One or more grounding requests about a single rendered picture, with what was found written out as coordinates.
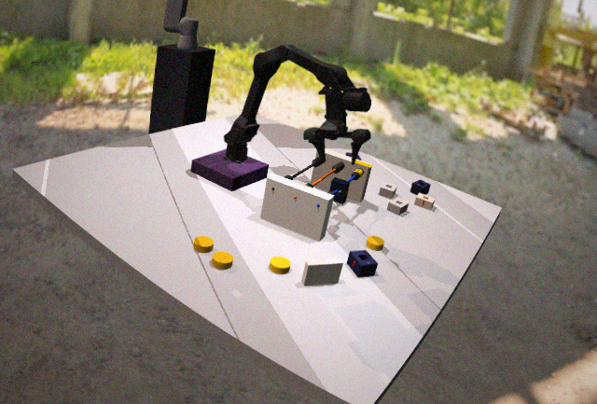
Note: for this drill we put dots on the yellow short cylinder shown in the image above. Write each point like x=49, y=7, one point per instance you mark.
x=280, y=265
x=375, y=243
x=222, y=260
x=203, y=244

